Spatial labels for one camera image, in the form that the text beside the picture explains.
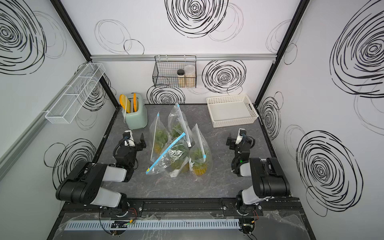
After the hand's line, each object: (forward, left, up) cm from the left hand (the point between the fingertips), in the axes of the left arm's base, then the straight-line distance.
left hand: (133, 135), depth 88 cm
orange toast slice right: (+19, +3, +7) cm, 21 cm away
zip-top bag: (-12, -39, +15) cm, 44 cm away
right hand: (+3, -64, -1) cm, 64 cm away
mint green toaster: (+13, +1, -2) cm, 13 cm away
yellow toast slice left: (+19, +9, +9) cm, 23 cm away
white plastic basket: (+32, -66, -9) cm, 74 cm away
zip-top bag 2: (-18, -27, +11) cm, 34 cm away
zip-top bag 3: (-6, -17, +6) cm, 19 cm away
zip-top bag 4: (+1, -27, +10) cm, 29 cm away
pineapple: (-18, -38, +7) cm, 43 cm away
